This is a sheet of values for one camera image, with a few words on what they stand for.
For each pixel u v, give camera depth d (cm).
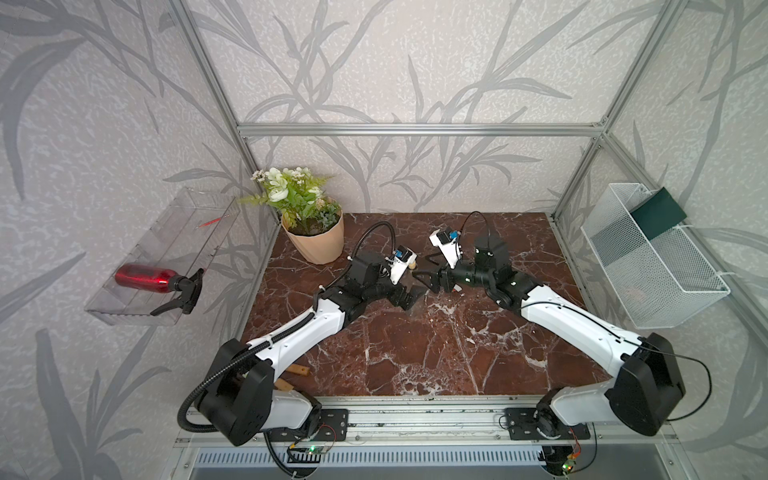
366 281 63
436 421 75
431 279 67
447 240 65
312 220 98
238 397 41
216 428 42
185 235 75
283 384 79
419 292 77
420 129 96
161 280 55
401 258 70
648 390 41
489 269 60
